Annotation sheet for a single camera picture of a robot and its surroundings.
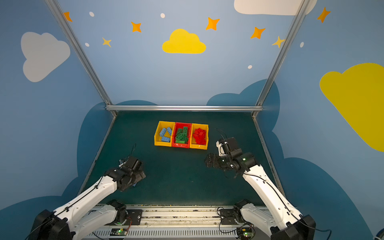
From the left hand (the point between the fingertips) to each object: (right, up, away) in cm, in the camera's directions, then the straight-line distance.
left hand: (139, 177), depth 84 cm
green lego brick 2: (+21, +26, +24) cm, 41 cm away
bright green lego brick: (+23, +21, +18) cm, 36 cm away
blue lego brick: (+14, +27, +23) cm, 38 cm away
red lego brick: (+35, +23, +16) cm, 45 cm away
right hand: (+41, +12, -8) cm, 44 cm away
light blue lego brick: (+11, +21, +20) cm, 31 cm away
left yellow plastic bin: (+8, +31, +24) cm, 40 cm away
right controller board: (+56, -23, -13) cm, 62 cm away
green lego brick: (+25, +26, +22) cm, 43 cm away
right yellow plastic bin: (+31, +18, +14) cm, 38 cm away
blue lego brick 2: (+8, +25, +23) cm, 35 cm away
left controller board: (-5, -22, -14) cm, 26 cm away
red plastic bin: (+20, +30, +22) cm, 42 cm away
